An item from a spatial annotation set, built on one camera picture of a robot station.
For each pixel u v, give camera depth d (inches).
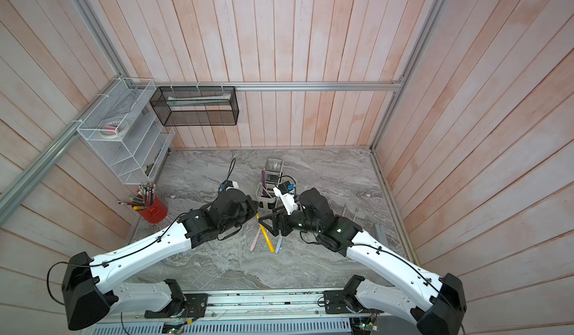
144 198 33.2
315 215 20.3
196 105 41.1
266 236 28.7
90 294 15.1
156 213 34.8
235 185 28.0
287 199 24.5
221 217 21.8
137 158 30.8
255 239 34.7
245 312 28.8
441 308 15.5
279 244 34.1
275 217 23.3
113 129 28.0
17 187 21.1
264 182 36.5
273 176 42.2
